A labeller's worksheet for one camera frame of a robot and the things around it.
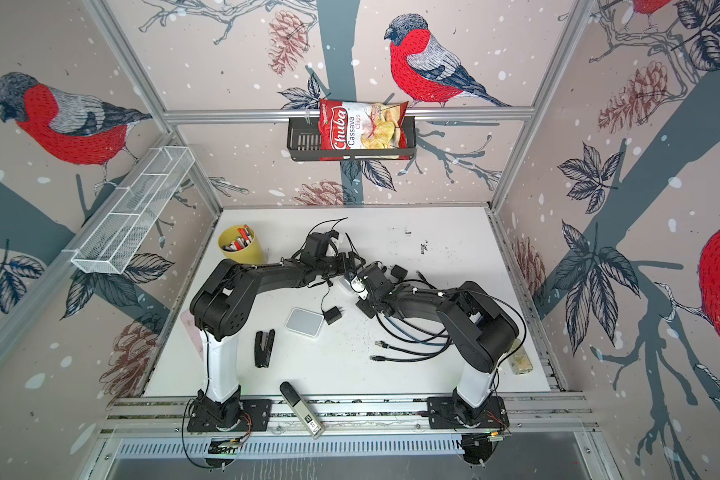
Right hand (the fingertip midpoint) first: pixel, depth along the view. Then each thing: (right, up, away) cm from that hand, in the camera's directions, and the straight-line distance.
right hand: (362, 300), depth 94 cm
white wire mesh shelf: (-62, +30, -14) cm, 70 cm away
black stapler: (-28, -10, -10) cm, 32 cm away
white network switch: (-17, -5, -6) cm, 19 cm away
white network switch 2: (-5, +7, -8) cm, 12 cm away
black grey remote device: (-15, -22, -23) cm, 35 cm away
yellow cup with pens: (-41, +18, +3) cm, 45 cm away
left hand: (-1, +12, +2) cm, 12 cm away
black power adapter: (-9, -3, -4) cm, 11 cm away
